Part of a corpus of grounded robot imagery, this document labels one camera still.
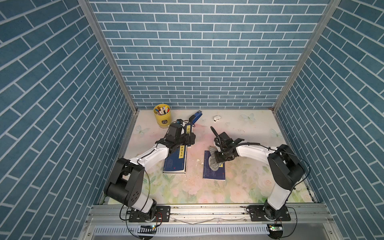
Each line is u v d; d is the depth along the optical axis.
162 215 0.73
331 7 0.71
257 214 0.73
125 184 0.43
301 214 0.76
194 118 1.11
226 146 0.74
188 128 1.05
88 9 0.71
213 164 0.88
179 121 0.81
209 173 0.87
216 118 1.13
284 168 0.48
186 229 0.77
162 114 1.01
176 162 0.88
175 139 0.69
